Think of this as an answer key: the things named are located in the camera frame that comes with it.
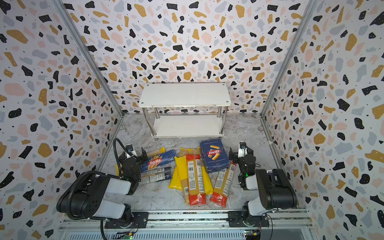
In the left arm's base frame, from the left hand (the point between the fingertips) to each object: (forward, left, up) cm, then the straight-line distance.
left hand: (133, 148), depth 87 cm
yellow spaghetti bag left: (+5, -14, -11) cm, 18 cm away
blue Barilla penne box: (-3, -47, -5) cm, 48 cm away
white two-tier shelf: (+19, -14, +22) cm, 32 cm away
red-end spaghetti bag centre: (-25, -37, -7) cm, 45 cm away
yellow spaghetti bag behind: (-9, -29, -8) cm, 31 cm away
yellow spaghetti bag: (-16, -27, -10) cm, 33 cm away
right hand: (+2, -62, -1) cm, 62 cm away
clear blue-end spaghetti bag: (-13, -13, -9) cm, 21 cm away
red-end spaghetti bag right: (-15, -53, -9) cm, 56 cm away
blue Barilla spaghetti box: (-5, -14, -8) cm, 17 cm away
